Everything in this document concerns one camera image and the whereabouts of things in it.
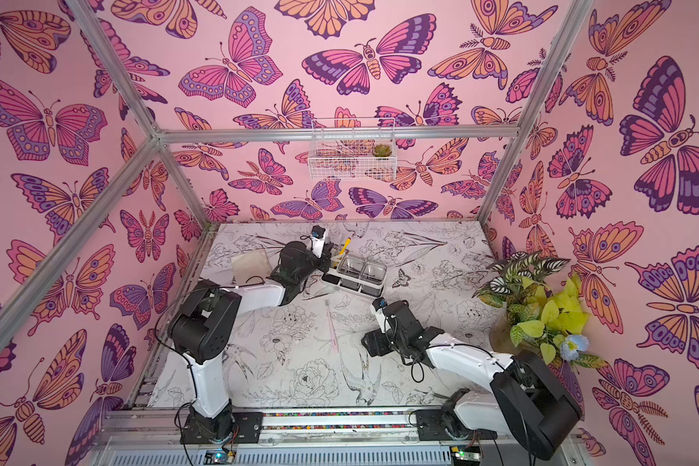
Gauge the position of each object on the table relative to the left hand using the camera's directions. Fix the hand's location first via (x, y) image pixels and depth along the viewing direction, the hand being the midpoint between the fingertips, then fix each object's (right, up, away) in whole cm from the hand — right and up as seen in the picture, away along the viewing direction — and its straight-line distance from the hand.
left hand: (335, 241), depth 94 cm
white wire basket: (+2, +32, +5) cm, 32 cm away
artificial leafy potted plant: (+49, -19, -26) cm, 59 cm away
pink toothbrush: (-1, -28, -3) cm, 28 cm away
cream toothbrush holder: (+9, -12, 0) cm, 15 cm away
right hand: (+12, -28, -8) cm, 31 cm away
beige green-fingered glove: (-33, -8, +14) cm, 36 cm away
